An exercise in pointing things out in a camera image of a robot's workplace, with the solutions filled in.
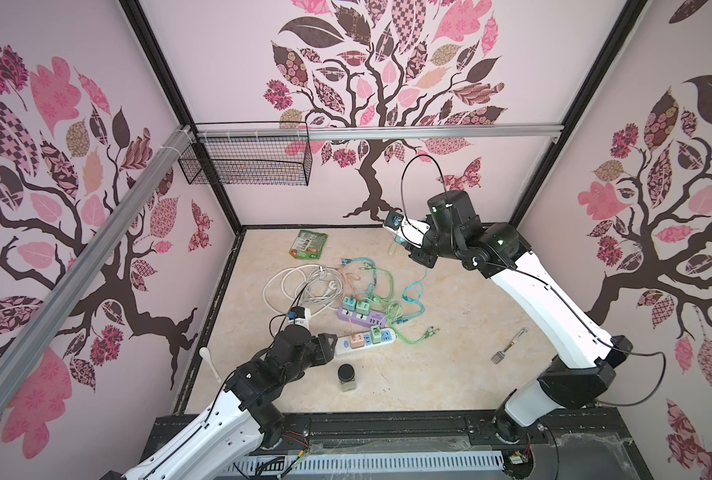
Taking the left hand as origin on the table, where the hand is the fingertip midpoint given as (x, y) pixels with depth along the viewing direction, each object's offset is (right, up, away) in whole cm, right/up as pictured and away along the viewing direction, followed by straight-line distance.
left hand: (331, 345), depth 77 cm
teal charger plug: (+5, +9, +13) cm, 16 cm away
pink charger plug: (+7, -1, +7) cm, 9 cm away
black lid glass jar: (+4, -7, -2) cm, 8 cm away
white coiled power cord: (-11, +13, +26) cm, 31 cm away
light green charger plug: (+8, +8, +13) cm, 17 cm away
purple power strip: (+12, +4, +14) cm, 19 cm away
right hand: (+20, +30, -8) cm, 37 cm away
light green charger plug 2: (+12, +1, +7) cm, 14 cm away
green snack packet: (-13, +27, +37) cm, 48 cm away
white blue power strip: (+3, -3, +10) cm, 11 cm away
